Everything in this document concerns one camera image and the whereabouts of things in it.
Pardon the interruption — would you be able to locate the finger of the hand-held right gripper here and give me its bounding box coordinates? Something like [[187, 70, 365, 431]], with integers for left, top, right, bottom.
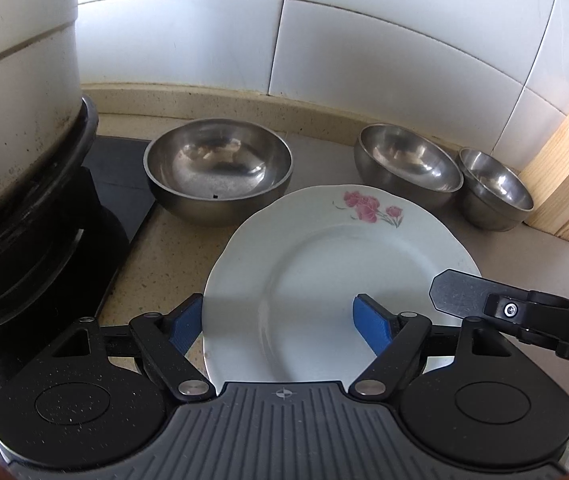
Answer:
[[429, 268, 569, 365]]

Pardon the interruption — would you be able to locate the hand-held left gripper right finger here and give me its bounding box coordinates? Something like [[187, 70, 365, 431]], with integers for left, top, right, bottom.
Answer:
[[348, 293, 513, 404]]

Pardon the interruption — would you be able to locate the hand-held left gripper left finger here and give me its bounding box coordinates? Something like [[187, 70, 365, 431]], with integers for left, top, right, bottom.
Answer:
[[52, 293, 216, 404]]

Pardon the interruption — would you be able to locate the white scalloped plate pink flower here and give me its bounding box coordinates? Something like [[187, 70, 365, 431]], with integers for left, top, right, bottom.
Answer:
[[202, 184, 483, 387]]

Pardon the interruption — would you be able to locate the small stainless steel bowl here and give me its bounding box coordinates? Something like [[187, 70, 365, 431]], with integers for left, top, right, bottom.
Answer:
[[457, 147, 535, 232]]

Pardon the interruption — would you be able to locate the deep stainless steel bowl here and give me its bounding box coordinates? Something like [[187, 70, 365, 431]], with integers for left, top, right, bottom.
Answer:
[[353, 123, 464, 212]]

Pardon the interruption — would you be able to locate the wide stainless steel bowl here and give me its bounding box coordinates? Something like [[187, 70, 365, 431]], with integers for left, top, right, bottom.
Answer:
[[143, 118, 294, 227]]

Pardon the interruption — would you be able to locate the wooden knife block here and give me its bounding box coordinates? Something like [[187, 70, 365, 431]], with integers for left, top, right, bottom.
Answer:
[[517, 94, 569, 242]]

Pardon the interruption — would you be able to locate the black gas stove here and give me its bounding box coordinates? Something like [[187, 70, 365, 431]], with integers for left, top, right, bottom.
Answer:
[[0, 135, 159, 411]]

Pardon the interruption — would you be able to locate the black burner pot support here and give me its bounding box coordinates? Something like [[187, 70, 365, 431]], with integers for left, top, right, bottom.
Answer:
[[0, 96, 131, 333]]

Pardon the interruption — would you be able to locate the large aluminium steamer pot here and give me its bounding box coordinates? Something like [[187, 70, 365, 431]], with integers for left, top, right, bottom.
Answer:
[[0, 0, 83, 238]]

